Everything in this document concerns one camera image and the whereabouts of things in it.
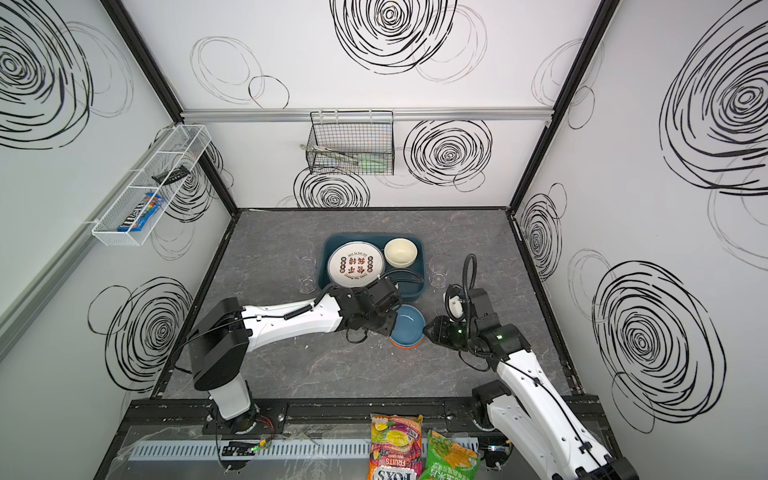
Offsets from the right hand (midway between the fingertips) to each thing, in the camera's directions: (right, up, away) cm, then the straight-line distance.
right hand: (425, 332), depth 77 cm
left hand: (-7, +1, +6) cm, 10 cm away
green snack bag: (+4, -25, -11) cm, 27 cm away
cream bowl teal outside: (-5, +19, +28) cm, 35 cm away
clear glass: (+8, +15, +24) cm, 29 cm away
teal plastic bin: (-31, +22, +25) cm, 45 cm away
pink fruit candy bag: (-8, -23, -9) cm, 26 cm away
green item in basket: (-15, +46, +10) cm, 50 cm away
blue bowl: (-4, -2, +9) cm, 10 cm away
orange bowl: (-4, -7, +8) cm, 11 cm away
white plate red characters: (-21, +15, +24) cm, 36 cm away
